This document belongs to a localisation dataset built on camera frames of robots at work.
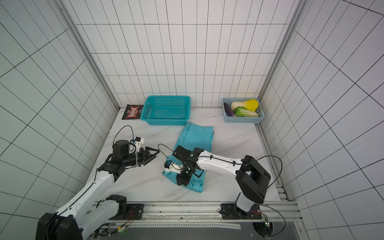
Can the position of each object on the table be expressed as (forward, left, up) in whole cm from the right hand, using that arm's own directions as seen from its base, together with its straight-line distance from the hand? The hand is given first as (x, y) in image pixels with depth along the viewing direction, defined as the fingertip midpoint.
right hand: (176, 184), depth 76 cm
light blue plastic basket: (+48, -38, -2) cm, 62 cm away
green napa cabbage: (+53, -43, +1) cm, 68 cm away
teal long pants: (-1, -11, +6) cm, 12 cm away
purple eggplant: (+58, -33, -2) cm, 67 cm away
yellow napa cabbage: (+60, -49, +2) cm, 77 cm away
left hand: (+12, +11, +8) cm, 18 cm away
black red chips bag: (+54, +44, -5) cm, 70 cm away
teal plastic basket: (+58, +17, -5) cm, 60 cm away
